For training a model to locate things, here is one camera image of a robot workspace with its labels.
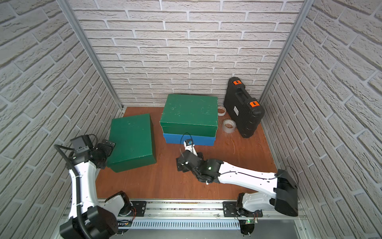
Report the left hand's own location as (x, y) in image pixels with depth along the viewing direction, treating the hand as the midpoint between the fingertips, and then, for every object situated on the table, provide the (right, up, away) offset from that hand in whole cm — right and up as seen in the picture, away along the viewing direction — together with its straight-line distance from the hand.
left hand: (112, 145), depth 77 cm
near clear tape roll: (+69, +10, +30) cm, 76 cm away
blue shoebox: (+32, +2, +11) cm, 34 cm away
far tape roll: (+66, +22, +41) cm, 80 cm away
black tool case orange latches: (+75, +18, +11) cm, 78 cm away
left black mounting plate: (+17, -31, -4) cm, 35 cm away
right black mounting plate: (+62, -32, -3) cm, 70 cm away
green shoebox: (+41, +17, +8) cm, 45 cm away
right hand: (+40, -6, -2) cm, 40 cm away
